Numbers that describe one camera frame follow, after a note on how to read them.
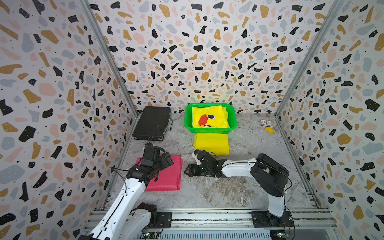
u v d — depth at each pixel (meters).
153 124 1.07
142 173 0.52
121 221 0.43
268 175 0.51
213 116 1.12
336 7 0.71
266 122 1.16
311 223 0.75
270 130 1.13
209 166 0.71
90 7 0.70
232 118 1.13
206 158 0.71
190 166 0.80
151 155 0.59
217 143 1.03
